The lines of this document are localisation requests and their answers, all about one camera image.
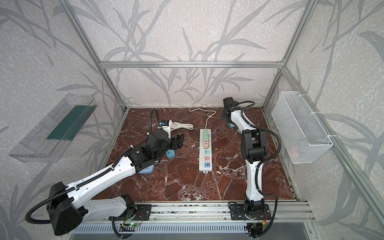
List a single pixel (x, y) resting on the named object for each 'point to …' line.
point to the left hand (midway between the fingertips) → (180, 131)
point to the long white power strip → (205, 158)
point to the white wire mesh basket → (305, 137)
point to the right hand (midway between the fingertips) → (229, 113)
